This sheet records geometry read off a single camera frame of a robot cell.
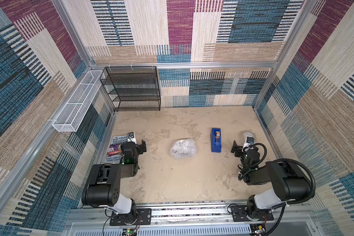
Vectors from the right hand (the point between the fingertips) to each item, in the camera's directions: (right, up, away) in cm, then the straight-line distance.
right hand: (243, 143), depth 92 cm
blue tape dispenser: (-16, +2, +4) cm, 16 cm away
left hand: (-67, +1, +1) cm, 67 cm away
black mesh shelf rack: (-74, +38, +18) cm, 85 cm away
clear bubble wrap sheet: (-36, -3, -1) cm, 36 cm away
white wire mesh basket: (-91, +16, -21) cm, 95 cm away
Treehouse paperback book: (-80, -6, +1) cm, 80 cm away
